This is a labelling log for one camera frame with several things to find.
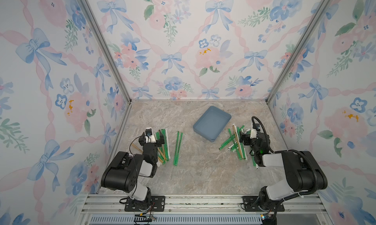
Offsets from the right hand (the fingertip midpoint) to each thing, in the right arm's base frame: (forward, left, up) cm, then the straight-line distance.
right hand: (249, 130), depth 94 cm
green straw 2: (-4, +44, -6) cm, 45 cm away
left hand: (-4, +61, +5) cm, 61 cm away
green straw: (-7, +46, -6) cm, 47 cm away
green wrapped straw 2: (-24, +6, +8) cm, 26 cm away
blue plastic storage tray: (+12, +23, -9) cm, 27 cm away
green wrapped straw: (-8, +54, -6) cm, 55 cm away
